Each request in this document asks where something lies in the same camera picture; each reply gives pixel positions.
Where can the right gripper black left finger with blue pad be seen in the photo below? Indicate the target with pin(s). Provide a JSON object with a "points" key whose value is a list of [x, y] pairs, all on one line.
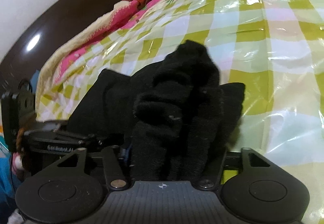
{"points": [[108, 169]]}

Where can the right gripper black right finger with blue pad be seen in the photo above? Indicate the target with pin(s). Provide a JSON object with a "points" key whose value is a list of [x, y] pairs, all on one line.
{"points": [[213, 173]]}

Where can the black pants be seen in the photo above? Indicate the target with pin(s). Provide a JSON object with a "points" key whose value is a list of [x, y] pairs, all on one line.
{"points": [[170, 116]]}

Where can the person's left hand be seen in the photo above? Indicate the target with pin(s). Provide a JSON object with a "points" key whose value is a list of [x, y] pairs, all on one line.
{"points": [[19, 153]]}

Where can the dark wooden headboard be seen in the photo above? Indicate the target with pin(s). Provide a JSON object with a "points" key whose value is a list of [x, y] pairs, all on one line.
{"points": [[60, 23]]}

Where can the green white checkered plastic cover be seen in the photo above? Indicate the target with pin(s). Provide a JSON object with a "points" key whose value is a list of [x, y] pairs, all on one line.
{"points": [[227, 49]]}

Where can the pink floral bed quilt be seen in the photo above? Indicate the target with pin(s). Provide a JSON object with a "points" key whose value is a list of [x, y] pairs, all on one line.
{"points": [[126, 19]]}

